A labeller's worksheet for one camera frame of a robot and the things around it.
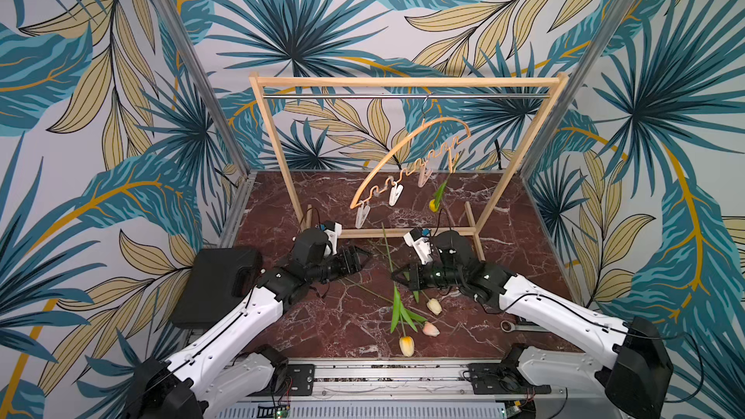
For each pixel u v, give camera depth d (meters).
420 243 0.69
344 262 0.66
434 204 0.93
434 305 0.85
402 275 0.72
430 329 0.80
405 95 0.98
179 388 0.39
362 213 0.66
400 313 0.70
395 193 0.71
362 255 0.72
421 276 0.64
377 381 0.75
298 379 0.73
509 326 0.82
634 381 0.39
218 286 0.82
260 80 0.54
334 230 0.72
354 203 0.62
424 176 0.75
